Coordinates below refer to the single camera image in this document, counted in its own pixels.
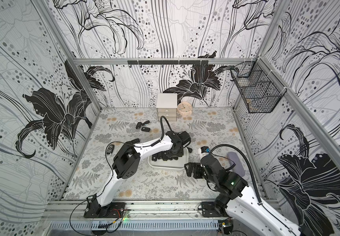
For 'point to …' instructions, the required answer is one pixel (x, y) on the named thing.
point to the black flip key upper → (139, 125)
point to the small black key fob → (189, 150)
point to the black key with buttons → (135, 141)
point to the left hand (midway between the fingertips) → (176, 155)
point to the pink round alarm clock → (184, 109)
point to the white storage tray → (181, 163)
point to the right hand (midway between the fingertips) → (192, 165)
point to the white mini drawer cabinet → (166, 106)
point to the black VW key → (145, 129)
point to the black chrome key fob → (145, 123)
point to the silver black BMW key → (110, 149)
